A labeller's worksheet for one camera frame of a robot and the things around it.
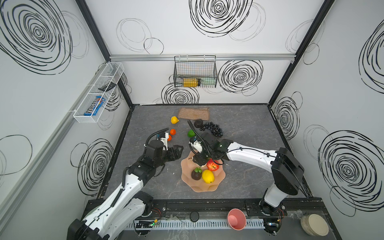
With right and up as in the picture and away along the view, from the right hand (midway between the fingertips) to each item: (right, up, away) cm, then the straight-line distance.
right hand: (195, 156), depth 83 cm
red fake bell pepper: (+9, -4, -3) cm, 10 cm away
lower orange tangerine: (-17, +8, +16) cm, 24 cm away
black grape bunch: (+13, +15, +19) cm, 27 cm away
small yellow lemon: (-15, +20, +22) cm, 34 cm away
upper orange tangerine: (-15, +12, +19) cm, 27 cm away
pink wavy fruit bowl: (-4, -6, +1) cm, 8 cm away
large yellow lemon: (+7, -9, -4) cm, 12 cm away
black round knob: (-1, -21, -20) cm, 29 cm away
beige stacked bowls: (+53, -26, -18) cm, 61 cm away
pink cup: (+20, -26, -12) cm, 35 cm away
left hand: (-8, +6, -5) cm, 11 cm away
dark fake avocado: (+2, +18, +21) cm, 28 cm away
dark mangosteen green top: (+1, -9, -4) cm, 9 cm away
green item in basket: (+7, +43, +4) cm, 44 cm away
